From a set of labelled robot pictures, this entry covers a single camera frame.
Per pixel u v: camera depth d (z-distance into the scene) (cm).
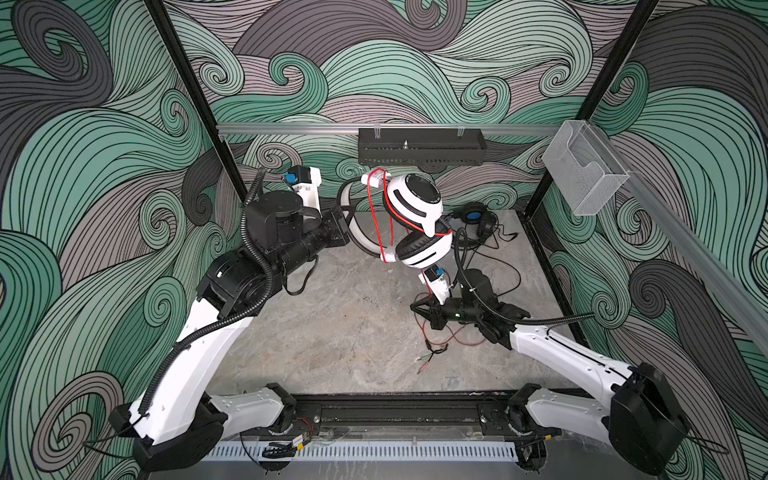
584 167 79
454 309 68
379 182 46
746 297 52
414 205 43
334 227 47
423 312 75
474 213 113
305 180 47
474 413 76
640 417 39
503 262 104
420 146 94
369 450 70
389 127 95
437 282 69
